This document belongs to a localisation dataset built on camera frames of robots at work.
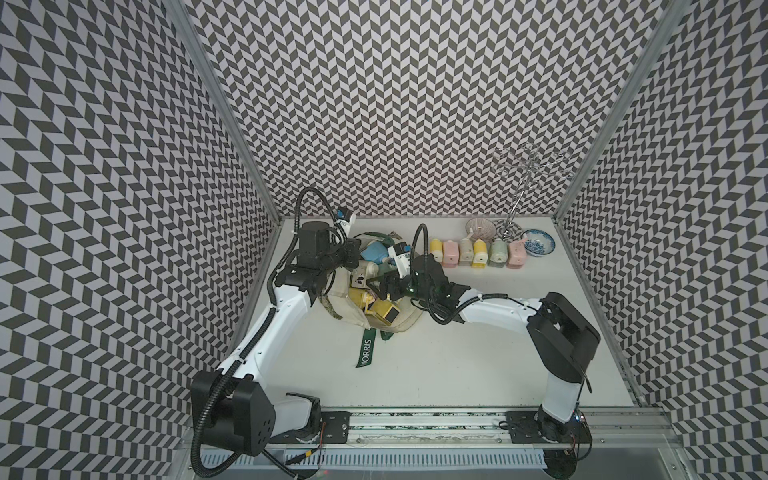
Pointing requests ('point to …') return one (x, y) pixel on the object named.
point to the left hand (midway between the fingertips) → (360, 243)
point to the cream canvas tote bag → (338, 302)
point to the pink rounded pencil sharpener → (450, 254)
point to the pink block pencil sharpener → (516, 254)
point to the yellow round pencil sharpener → (480, 256)
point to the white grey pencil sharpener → (359, 275)
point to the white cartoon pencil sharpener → (466, 252)
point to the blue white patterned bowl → (539, 243)
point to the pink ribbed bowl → (481, 228)
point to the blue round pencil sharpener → (375, 251)
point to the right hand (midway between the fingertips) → (375, 282)
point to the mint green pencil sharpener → (498, 253)
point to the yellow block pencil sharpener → (436, 249)
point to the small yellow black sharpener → (384, 310)
